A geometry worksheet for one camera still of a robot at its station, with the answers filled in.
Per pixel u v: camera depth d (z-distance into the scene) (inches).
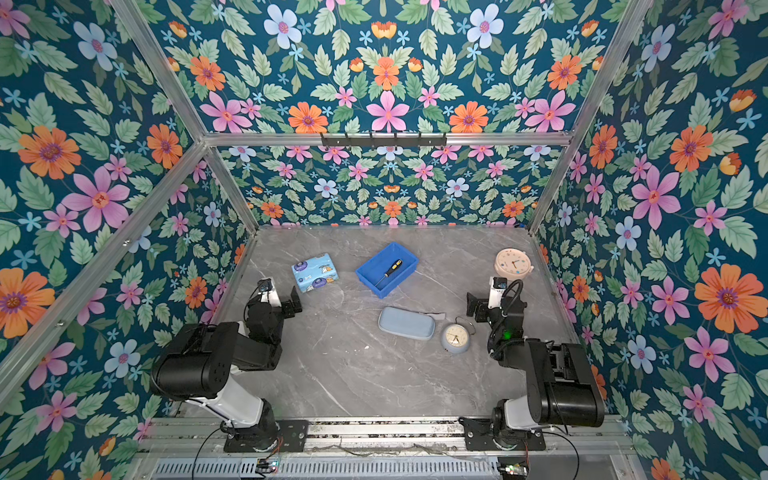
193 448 28.7
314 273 39.1
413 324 35.8
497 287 30.9
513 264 41.1
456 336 33.9
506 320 27.4
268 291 30.9
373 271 41.0
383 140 36.3
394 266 41.2
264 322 27.7
